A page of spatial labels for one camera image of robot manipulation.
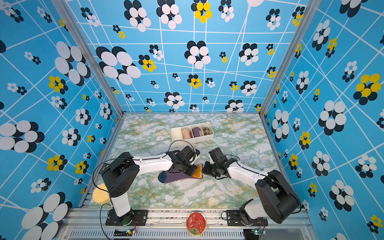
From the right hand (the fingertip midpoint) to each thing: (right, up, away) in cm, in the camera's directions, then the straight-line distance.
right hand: (204, 170), depth 88 cm
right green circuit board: (+22, -26, -16) cm, 38 cm away
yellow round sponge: (-56, -10, -9) cm, 57 cm away
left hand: (-5, 0, +1) cm, 5 cm away
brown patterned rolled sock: (+2, +24, +15) cm, 28 cm away
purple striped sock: (-23, -3, -1) cm, 23 cm away
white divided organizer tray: (-19, +21, +20) cm, 35 cm away
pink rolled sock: (-11, +22, +12) cm, 27 cm away
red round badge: (-5, -19, -19) cm, 27 cm away
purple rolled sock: (-5, +23, +16) cm, 28 cm away
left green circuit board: (-41, -25, -16) cm, 51 cm away
